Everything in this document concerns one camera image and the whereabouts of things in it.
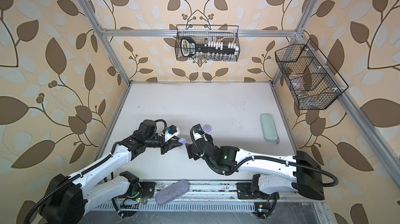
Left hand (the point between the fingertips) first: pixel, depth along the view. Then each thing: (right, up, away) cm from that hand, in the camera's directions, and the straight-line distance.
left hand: (181, 140), depth 78 cm
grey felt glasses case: (-3, -22, -7) cm, 23 cm away
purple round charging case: (+1, +1, -2) cm, 2 cm away
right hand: (+6, 0, -4) cm, 7 cm away
